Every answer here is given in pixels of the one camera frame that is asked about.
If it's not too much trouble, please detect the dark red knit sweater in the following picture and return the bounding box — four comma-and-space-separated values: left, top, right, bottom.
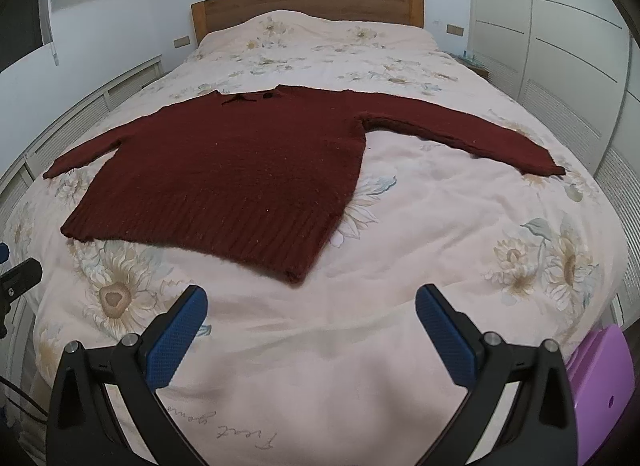
46, 85, 563, 283

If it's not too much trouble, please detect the white built-in wardrobe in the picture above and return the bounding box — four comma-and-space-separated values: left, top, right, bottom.
469, 0, 639, 327

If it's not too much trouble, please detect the purple plastic storage box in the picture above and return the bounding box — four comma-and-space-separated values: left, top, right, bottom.
566, 324, 634, 465

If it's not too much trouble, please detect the wooden headboard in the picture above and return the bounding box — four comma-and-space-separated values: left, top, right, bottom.
191, 0, 425, 42

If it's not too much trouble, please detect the dark window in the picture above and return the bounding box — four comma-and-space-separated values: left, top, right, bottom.
1, 0, 52, 70

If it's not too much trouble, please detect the right wall switch plate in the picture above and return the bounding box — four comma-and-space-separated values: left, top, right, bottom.
446, 25, 464, 36

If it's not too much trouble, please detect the wall switch plate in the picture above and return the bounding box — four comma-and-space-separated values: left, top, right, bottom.
446, 25, 464, 36
174, 36, 191, 48

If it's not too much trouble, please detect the right wooden nightstand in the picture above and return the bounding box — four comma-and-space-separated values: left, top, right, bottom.
451, 54, 489, 80

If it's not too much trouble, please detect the left wall switch plate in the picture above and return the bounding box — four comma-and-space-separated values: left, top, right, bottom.
174, 36, 191, 48

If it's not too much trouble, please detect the white louvered radiator cover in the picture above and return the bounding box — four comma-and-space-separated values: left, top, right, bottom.
0, 56, 163, 226

